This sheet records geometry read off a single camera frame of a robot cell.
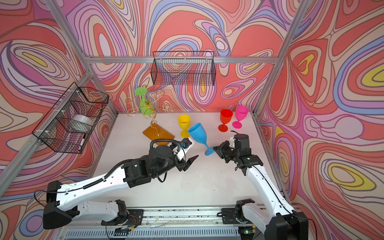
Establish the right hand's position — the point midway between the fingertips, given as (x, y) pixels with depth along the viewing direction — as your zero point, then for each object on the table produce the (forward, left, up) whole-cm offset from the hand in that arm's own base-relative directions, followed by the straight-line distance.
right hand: (213, 150), depth 79 cm
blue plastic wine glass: (+5, +8, +8) cm, 12 cm away
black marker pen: (+1, +66, +10) cm, 67 cm away
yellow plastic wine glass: (+27, +17, -5) cm, 32 cm away
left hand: (-7, +11, +13) cm, 18 cm away
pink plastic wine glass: (+29, -22, -2) cm, 37 cm away
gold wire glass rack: (+50, +59, -10) cm, 78 cm away
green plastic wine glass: (+20, +36, +14) cm, 44 cm away
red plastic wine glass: (+28, -12, -3) cm, 31 cm away
